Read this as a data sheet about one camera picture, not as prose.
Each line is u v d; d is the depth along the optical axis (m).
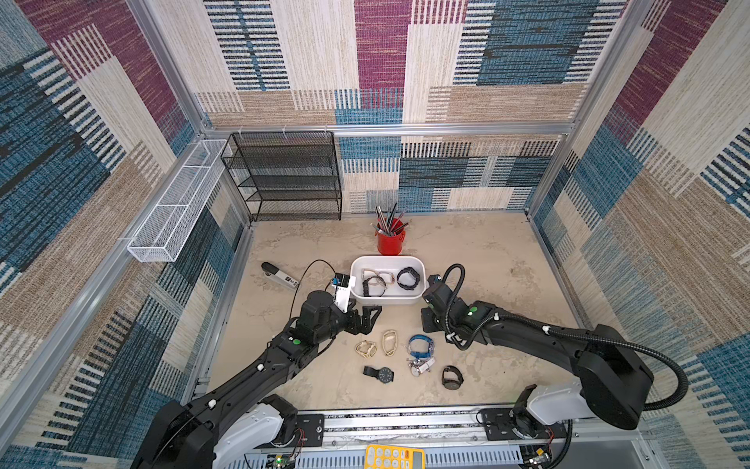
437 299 0.67
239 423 0.55
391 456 0.69
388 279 1.00
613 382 0.42
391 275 1.00
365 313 0.71
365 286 0.94
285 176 1.09
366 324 0.71
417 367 0.81
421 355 0.84
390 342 0.88
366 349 0.84
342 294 0.71
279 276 0.99
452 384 0.79
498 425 0.73
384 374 0.81
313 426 0.75
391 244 1.08
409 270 0.99
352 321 0.70
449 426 0.76
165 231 0.71
